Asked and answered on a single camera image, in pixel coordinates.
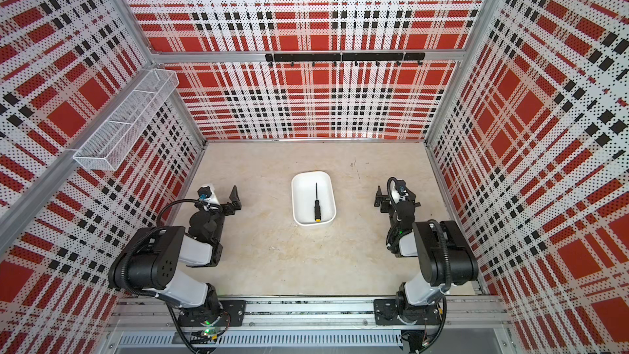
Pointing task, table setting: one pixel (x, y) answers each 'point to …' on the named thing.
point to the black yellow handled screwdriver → (317, 206)
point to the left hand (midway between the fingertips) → (224, 191)
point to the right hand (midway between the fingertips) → (393, 188)
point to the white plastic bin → (305, 184)
